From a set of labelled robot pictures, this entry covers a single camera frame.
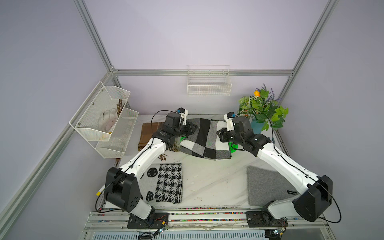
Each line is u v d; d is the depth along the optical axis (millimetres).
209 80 956
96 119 765
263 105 806
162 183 815
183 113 740
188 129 718
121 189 424
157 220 727
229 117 688
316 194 399
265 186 819
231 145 685
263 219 649
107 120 775
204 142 835
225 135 689
